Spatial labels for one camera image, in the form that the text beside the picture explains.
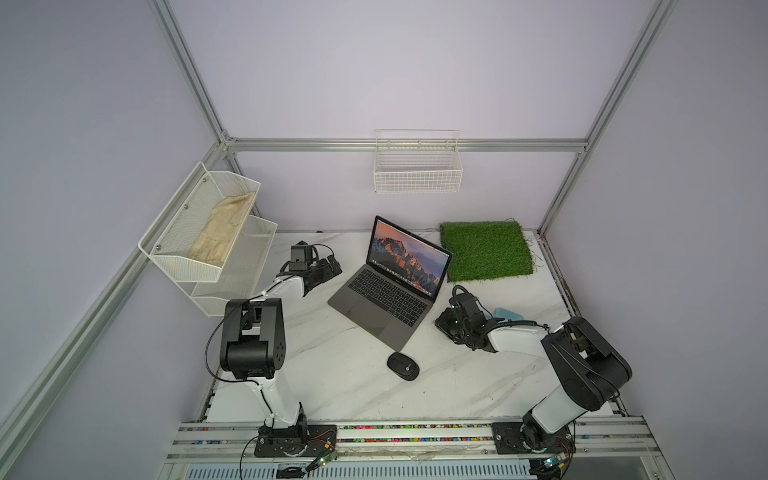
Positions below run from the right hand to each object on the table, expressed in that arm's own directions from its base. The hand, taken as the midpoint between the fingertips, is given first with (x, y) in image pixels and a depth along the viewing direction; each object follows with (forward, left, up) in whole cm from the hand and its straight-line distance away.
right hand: (438, 324), depth 95 cm
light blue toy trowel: (+4, -22, 0) cm, 22 cm away
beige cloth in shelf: (+10, +61, +32) cm, 70 cm away
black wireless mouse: (-14, +12, +3) cm, 19 cm away
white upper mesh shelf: (+11, +67, +32) cm, 75 cm away
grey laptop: (+15, +12, +1) cm, 20 cm away
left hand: (+16, +36, +8) cm, 40 cm away
